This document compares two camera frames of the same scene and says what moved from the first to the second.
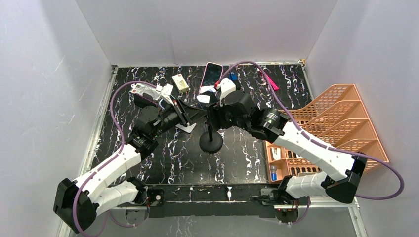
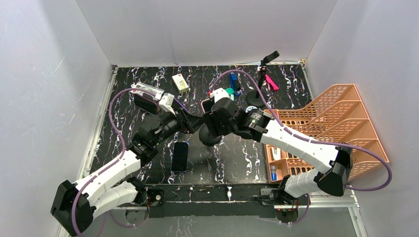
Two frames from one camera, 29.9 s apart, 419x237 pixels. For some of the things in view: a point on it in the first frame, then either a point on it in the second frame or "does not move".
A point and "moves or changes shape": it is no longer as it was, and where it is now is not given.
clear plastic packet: (140, 89) does not move
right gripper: (214, 111) does not move
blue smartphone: (207, 98) -> (180, 157)
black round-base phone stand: (211, 141) moves or changes shape
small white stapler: (276, 153) does not move
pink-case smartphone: (211, 75) -> (207, 103)
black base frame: (206, 201) does not move
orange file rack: (338, 117) does not move
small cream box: (180, 83) does not move
